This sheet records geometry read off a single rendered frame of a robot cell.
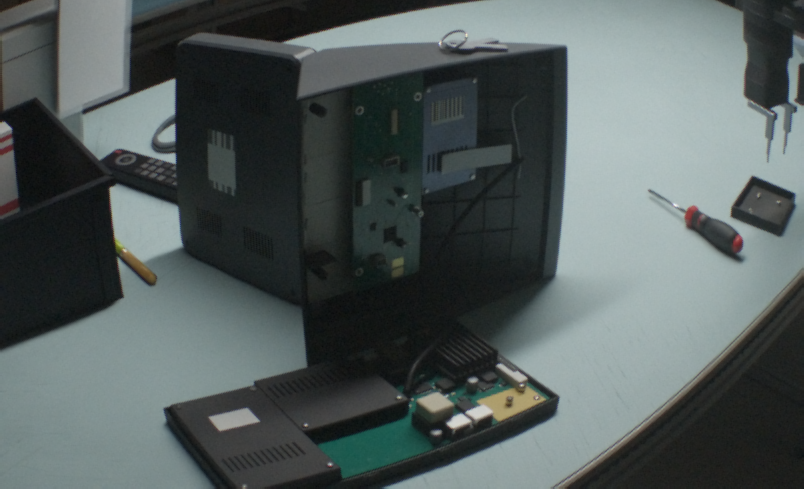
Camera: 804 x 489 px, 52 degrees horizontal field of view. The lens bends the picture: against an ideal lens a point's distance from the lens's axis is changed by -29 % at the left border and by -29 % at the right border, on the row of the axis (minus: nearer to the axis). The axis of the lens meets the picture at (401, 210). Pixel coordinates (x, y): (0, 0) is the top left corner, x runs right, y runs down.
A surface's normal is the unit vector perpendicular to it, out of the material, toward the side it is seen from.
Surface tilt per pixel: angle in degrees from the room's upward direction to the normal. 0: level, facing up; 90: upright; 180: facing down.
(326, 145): 90
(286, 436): 0
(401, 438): 0
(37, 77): 90
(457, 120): 90
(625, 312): 0
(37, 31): 90
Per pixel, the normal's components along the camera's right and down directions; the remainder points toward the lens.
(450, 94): 0.59, 0.37
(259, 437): 0.01, -0.89
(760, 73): -0.76, -0.07
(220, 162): -0.57, 0.36
